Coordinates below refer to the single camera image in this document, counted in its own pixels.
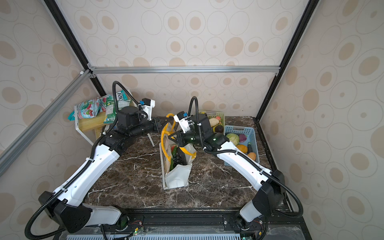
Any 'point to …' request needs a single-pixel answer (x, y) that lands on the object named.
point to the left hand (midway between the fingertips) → (171, 118)
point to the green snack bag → (110, 114)
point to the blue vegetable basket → (251, 138)
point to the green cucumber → (174, 152)
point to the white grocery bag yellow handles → (179, 177)
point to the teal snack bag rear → (121, 95)
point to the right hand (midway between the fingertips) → (169, 137)
